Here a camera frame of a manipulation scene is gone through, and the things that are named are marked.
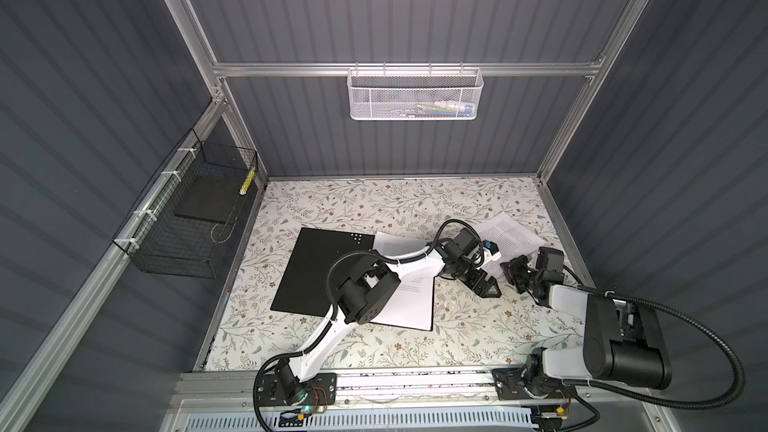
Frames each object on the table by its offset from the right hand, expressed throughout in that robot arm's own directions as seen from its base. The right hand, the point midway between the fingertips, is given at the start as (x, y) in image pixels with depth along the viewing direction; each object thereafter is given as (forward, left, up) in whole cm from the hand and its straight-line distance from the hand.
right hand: (505, 264), depth 93 cm
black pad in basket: (+2, +80, +30) cm, 85 cm away
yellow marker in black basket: (+12, +75, +27) cm, 81 cm away
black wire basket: (-1, +87, +27) cm, 91 cm away
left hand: (-8, +6, 0) cm, 10 cm away
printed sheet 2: (+10, -5, 0) cm, 11 cm away
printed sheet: (-11, +29, -3) cm, 31 cm away
